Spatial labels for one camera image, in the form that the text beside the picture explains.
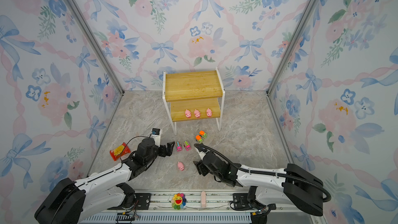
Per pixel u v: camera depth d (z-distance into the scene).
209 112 0.86
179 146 0.89
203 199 0.73
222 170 0.61
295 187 0.42
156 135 0.75
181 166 0.83
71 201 0.41
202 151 0.69
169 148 0.78
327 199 0.41
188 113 0.85
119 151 0.87
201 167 0.72
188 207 0.73
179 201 0.74
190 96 0.75
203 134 0.95
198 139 0.93
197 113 0.85
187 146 0.90
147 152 0.65
